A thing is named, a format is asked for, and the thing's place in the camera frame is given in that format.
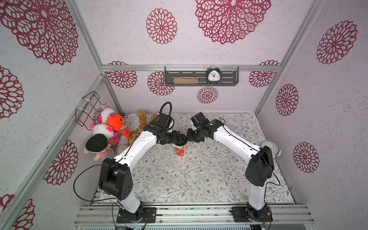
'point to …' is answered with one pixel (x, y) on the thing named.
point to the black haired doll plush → (98, 143)
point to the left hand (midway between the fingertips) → (175, 141)
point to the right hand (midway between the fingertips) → (185, 137)
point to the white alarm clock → (273, 148)
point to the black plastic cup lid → (183, 140)
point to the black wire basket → (91, 108)
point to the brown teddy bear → (142, 117)
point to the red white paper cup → (180, 150)
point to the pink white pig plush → (100, 128)
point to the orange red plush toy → (116, 121)
